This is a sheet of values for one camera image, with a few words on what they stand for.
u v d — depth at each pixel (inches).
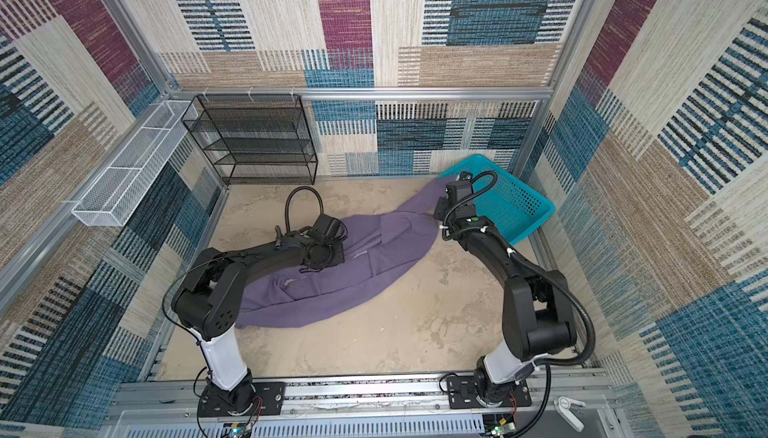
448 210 27.0
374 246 38.8
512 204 43.0
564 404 27.6
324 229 30.5
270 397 28.9
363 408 28.7
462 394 28.7
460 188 27.2
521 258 20.5
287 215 32.0
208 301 19.3
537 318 17.6
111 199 28.0
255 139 43.6
